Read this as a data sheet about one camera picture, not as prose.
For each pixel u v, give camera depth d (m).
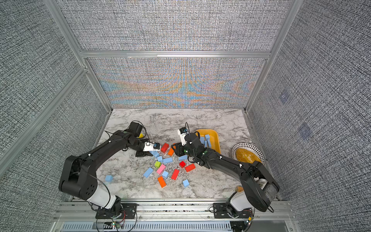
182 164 0.88
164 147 0.97
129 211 0.73
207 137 0.97
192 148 0.63
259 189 0.43
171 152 0.95
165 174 0.84
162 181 0.83
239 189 0.78
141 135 0.75
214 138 0.99
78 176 0.44
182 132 0.73
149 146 0.75
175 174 0.86
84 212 0.75
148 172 0.86
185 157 0.73
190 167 0.88
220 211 0.72
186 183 0.81
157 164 0.88
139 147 0.75
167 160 0.93
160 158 0.90
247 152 0.87
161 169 0.87
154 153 0.90
